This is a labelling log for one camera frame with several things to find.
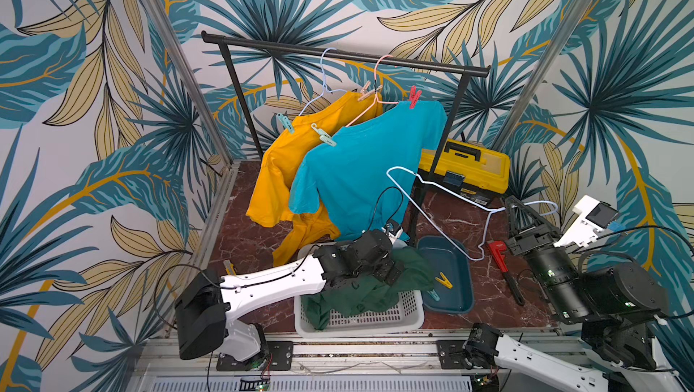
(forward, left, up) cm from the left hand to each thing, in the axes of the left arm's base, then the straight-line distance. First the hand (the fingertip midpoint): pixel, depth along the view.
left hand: (389, 260), depth 74 cm
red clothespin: (+56, -11, +15) cm, 60 cm away
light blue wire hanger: (+58, +21, +19) cm, 64 cm away
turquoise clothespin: (-4, -16, -15) cm, 22 cm away
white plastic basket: (-11, -6, -15) cm, 20 cm away
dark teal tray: (-2, -22, -15) cm, 27 cm away
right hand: (-2, -17, +31) cm, 36 cm away
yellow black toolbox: (+34, -32, -1) cm, 47 cm away
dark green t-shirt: (-7, +6, -7) cm, 11 cm away
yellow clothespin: (0, -20, -16) cm, 25 cm away
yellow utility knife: (+3, +50, -15) cm, 52 cm away
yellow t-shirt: (+8, +32, +14) cm, 36 cm away
